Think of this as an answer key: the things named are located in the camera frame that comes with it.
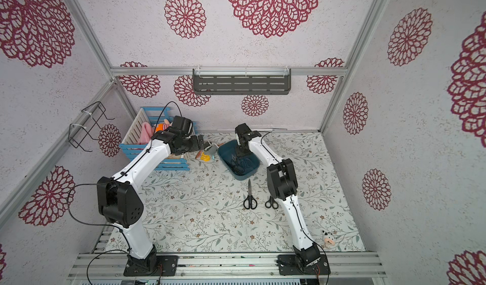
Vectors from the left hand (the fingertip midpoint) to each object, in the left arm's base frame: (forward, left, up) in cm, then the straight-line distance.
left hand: (195, 146), depth 90 cm
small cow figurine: (-38, -59, -16) cm, 71 cm away
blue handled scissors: (-1, -20, -15) cm, 25 cm away
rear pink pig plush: (+19, +22, -6) cm, 29 cm away
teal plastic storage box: (+10, -12, -18) cm, 24 cm away
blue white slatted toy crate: (+28, +30, -6) cm, 42 cm away
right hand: (+8, -25, -14) cm, 30 cm away
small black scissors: (-21, -36, -18) cm, 46 cm away
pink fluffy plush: (+13, +29, -5) cm, 32 cm away
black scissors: (-19, -26, -18) cm, 37 cm away
